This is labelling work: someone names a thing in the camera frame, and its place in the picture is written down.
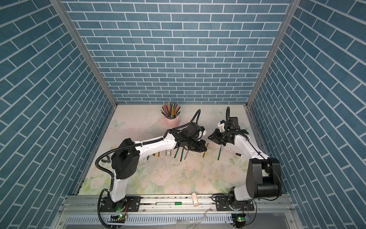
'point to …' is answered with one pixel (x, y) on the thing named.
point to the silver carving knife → (186, 155)
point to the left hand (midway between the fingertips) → (210, 152)
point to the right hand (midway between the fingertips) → (210, 138)
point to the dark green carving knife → (181, 154)
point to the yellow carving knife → (204, 153)
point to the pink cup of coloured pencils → (169, 111)
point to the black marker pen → (239, 154)
